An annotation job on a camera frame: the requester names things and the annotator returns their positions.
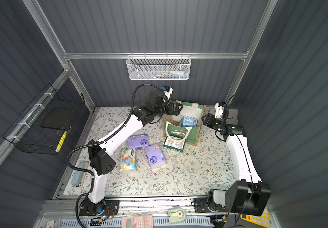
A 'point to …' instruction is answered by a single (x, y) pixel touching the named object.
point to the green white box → (178, 146)
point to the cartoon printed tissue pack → (128, 163)
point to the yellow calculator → (263, 220)
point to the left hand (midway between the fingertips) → (180, 106)
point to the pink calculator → (140, 221)
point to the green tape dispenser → (176, 214)
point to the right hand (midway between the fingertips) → (208, 118)
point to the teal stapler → (79, 175)
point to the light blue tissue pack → (188, 121)
